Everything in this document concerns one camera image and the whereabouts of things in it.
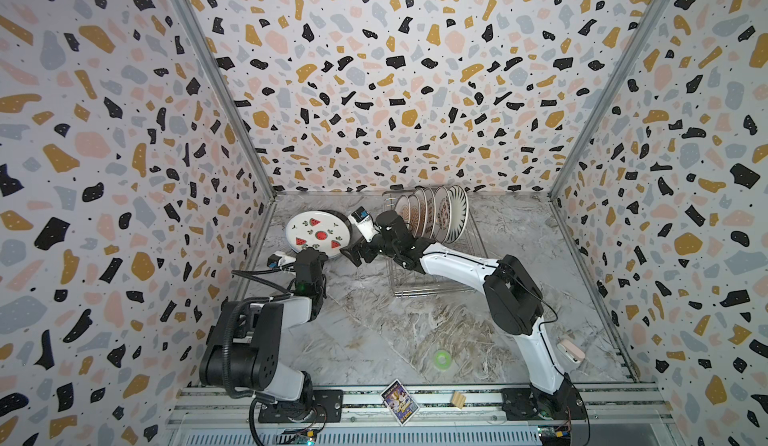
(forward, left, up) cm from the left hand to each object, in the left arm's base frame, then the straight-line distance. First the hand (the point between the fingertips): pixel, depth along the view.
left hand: (314, 239), depth 90 cm
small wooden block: (-41, -40, -12) cm, 58 cm away
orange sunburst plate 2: (+7, -36, +3) cm, 36 cm away
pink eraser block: (-30, -72, -11) cm, 79 cm away
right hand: (-2, -10, +4) cm, 11 cm away
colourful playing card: (-41, -25, -11) cm, 50 cm away
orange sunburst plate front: (+16, -27, -4) cm, 31 cm away
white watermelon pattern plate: (+8, -1, -6) cm, 10 cm away
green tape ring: (-31, -37, -14) cm, 50 cm away
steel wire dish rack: (-8, -27, -13) cm, 31 cm away
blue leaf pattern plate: (+10, -45, 0) cm, 46 cm away
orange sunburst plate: (+7, -31, +3) cm, 32 cm away
